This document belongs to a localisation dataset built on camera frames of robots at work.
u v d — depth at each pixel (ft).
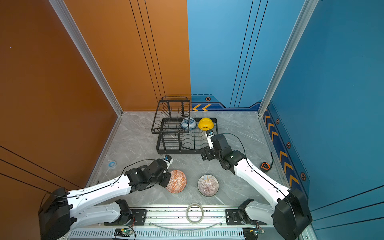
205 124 3.48
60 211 1.32
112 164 3.02
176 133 2.72
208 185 2.66
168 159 2.42
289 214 1.26
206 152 2.36
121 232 2.33
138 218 2.41
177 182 2.71
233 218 2.38
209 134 2.32
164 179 2.33
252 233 2.29
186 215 2.43
